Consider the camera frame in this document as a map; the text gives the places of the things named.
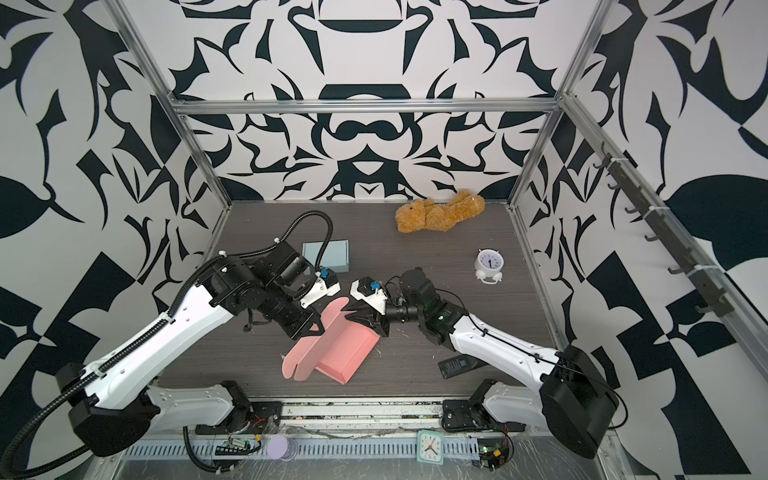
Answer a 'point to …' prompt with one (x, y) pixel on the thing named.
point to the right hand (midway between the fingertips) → (350, 312)
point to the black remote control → (459, 364)
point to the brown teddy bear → (419, 215)
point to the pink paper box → (338, 353)
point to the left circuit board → (233, 447)
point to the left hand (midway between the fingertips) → (321, 325)
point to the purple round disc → (282, 447)
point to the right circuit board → (493, 452)
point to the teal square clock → (430, 447)
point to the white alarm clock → (489, 264)
